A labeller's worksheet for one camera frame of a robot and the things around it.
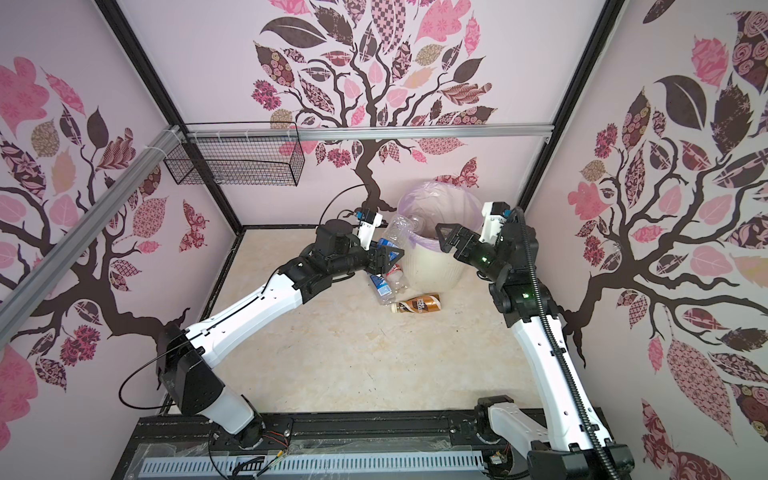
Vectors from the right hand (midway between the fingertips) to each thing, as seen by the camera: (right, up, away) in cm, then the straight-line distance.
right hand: (449, 228), depth 67 cm
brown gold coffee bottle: (-4, -22, +26) cm, 34 cm away
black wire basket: (-63, +27, +28) cm, 74 cm away
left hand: (-12, -6, +7) cm, 15 cm away
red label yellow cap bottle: (-12, -15, +35) cm, 40 cm away
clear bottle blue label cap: (-16, -18, +29) cm, 38 cm away
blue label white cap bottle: (-12, 0, +4) cm, 13 cm away
